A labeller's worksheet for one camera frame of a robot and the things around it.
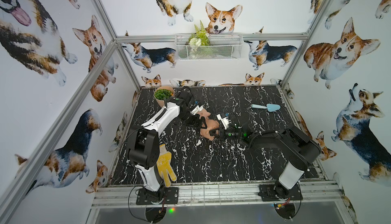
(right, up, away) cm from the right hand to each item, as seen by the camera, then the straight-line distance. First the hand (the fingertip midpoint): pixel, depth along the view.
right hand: (208, 132), depth 84 cm
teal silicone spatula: (+44, +13, +24) cm, 52 cm away
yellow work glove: (-24, -17, -1) cm, 30 cm away
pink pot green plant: (-31, +23, +18) cm, 42 cm away
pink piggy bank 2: (+2, +4, +4) cm, 6 cm away
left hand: (-3, +5, +1) cm, 6 cm away
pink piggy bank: (-3, +10, +13) cm, 16 cm away
